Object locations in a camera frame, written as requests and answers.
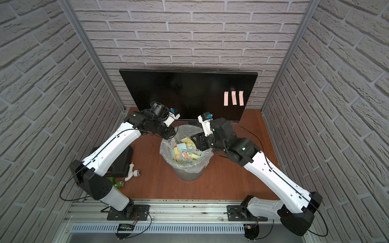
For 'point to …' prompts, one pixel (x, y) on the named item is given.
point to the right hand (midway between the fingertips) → (197, 135)
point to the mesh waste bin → (190, 175)
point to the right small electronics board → (251, 231)
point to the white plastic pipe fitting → (131, 172)
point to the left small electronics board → (124, 227)
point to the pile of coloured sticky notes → (186, 151)
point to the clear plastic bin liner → (195, 166)
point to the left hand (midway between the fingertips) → (170, 127)
